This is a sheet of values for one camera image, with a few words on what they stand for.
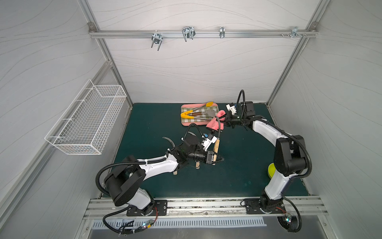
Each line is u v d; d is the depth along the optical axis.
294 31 0.76
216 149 0.72
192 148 0.64
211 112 1.11
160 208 0.73
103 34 0.78
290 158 0.49
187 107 1.18
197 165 0.86
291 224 0.72
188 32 0.77
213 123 0.87
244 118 0.73
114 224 0.70
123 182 0.43
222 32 0.78
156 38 0.79
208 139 0.71
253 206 0.73
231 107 0.86
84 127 0.68
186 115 1.11
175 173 0.84
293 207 0.71
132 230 0.66
